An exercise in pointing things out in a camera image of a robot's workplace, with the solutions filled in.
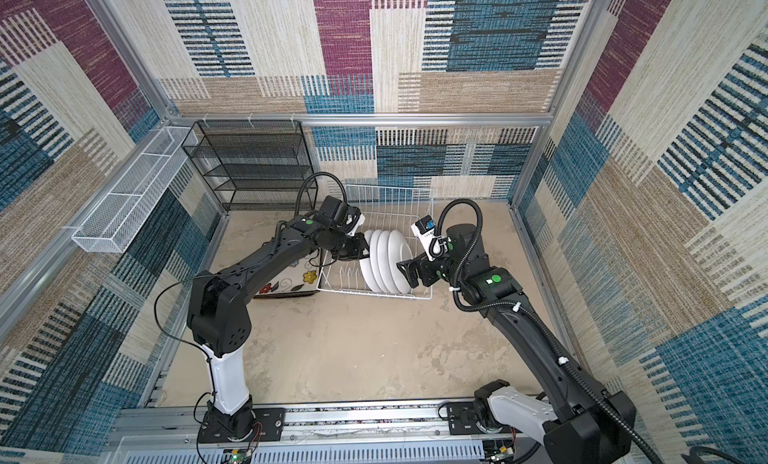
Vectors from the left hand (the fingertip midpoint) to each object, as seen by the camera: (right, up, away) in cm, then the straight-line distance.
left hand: (372, 249), depth 87 cm
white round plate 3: (+8, 0, +2) cm, 8 cm away
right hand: (+11, -2, -12) cm, 17 cm away
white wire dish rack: (+3, +14, +28) cm, 32 cm away
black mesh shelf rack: (-44, +29, +22) cm, 57 cm away
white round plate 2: (+1, -3, -2) cm, 4 cm away
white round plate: (-1, -4, -3) cm, 6 cm away
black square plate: (-23, -10, +9) cm, 27 cm away
